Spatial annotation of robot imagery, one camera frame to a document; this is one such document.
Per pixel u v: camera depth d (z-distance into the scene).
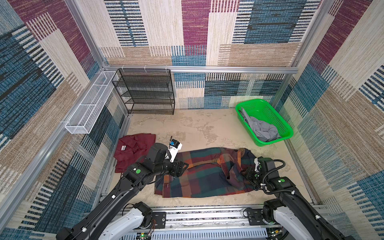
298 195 0.52
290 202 0.53
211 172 0.87
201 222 0.73
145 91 1.11
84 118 0.71
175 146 0.64
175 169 0.62
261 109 1.16
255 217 0.73
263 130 0.99
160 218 0.75
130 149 0.97
